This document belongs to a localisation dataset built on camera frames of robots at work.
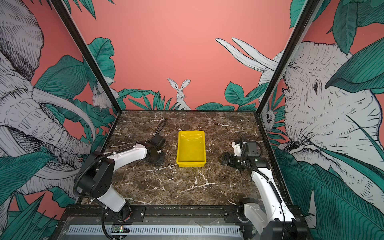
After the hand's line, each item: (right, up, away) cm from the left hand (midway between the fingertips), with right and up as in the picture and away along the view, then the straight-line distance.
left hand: (161, 158), depth 92 cm
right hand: (+38, +3, -12) cm, 40 cm away
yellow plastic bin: (+19, +3, +5) cm, 20 cm away
